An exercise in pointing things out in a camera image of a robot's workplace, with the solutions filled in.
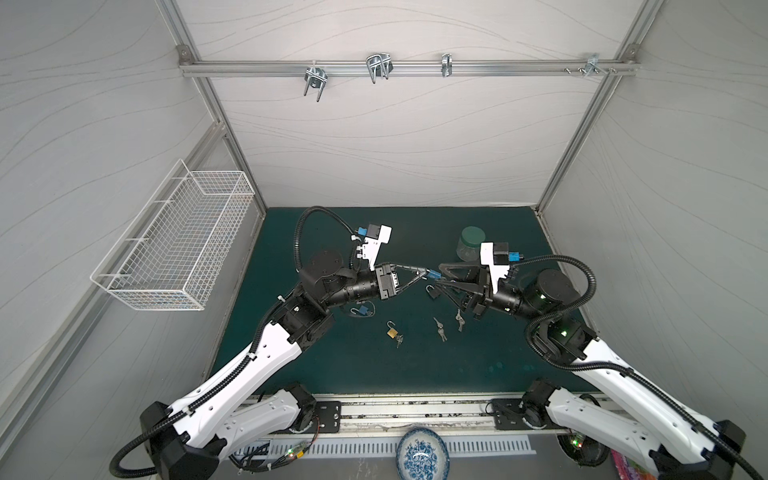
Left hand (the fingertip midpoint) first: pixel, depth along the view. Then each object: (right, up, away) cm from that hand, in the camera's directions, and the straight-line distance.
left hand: (428, 271), depth 56 cm
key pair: (+8, -22, +32) cm, 40 cm away
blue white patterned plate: (0, -44, +12) cm, 46 cm away
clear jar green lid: (+21, +2, +52) cm, 56 cm away
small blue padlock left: (-16, -17, +37) cm, 44 cm away
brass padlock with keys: (-7, -23, +32) cm, 40 cm away
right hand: (+4, +1, +1) cm, 4 cm away
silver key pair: (+14, -19, +35) cm, 42 cm away
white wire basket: (-59, +2, +12) cm, 60 cm away
